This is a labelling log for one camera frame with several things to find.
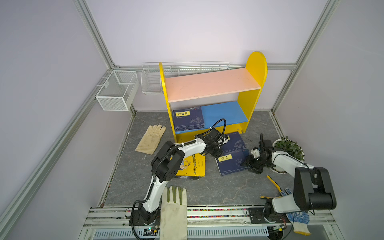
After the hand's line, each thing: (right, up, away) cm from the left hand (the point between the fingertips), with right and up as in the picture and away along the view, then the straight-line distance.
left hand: (221, 154), depth 93 cm
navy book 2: (+7, -3, -1) cm, 8 cm away
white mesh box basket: (-70, +43, +11) cm, 83 cm away
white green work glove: (-27, -27, -20) cm, 43 cm away
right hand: (+14, -7, -4) cm, 17 cm away
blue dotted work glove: (+35, -28, -21) cm, 49 cm away
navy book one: (+11, +7, +6) cm, 14 cm away
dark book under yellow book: (-19, -11, -9) cm, 24 cm away
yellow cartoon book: (-17, -5, -7) cm, 19 cm away
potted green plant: (+34, +7, -16) cm, 38 cm away
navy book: (-20, +23, -2) cm, 30 cm away
